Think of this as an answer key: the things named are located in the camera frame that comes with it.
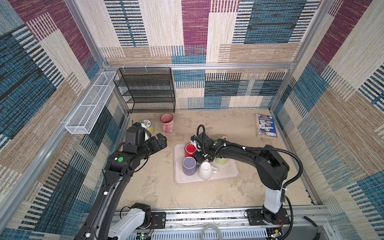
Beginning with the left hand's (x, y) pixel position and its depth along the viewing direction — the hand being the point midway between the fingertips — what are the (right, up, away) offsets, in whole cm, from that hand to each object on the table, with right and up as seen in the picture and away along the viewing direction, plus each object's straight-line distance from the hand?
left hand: (160, 139), depth 71 cm
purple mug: (+14, -16, +12) cm, 24 cm away
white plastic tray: (+37, -20, +19) cm, 46 cm away
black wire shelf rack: (-18, +32, +38) cm, 53 cm away
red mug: (+14, -8, +18) cm, 24 cm away
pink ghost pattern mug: (-1, +8, +29) cm, 30 cm away
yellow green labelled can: (-16, +7, +31) cm, 36 cm away
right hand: (+19, -12, +20) cm, 30 cm away
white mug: (+22, -17, +9) cm, 29 cm away
